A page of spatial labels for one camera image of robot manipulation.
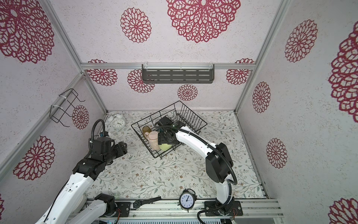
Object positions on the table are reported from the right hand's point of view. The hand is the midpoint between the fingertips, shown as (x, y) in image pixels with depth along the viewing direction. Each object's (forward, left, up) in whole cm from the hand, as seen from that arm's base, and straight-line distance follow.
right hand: (163, 140), depth 86 cm
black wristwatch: (-33, +13, -13) cm, 38 cm away
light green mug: (-4, -1, -1) cm, 4 cm away
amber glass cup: (+12, +14, -4) cm, 19 cm away
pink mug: (+2, +7, -1) cm, 7 cm away
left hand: (-8, +22, +5) cm, 24 cm away
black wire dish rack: (+32, -9, -10) cm, 34 cm away
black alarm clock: (-30, -15, -11) cm, 35 cm away
